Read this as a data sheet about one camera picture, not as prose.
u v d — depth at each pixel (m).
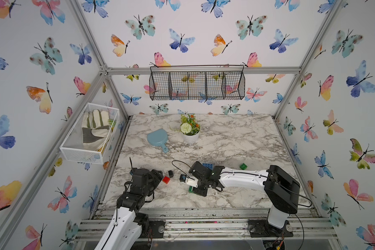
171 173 0.90
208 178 0.64
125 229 0.50
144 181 0.63
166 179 0.89
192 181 0.74
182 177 0.74
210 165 0.94
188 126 0.92
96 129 0.76
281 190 0.48
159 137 1.08
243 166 0.93
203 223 0.77
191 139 1.01
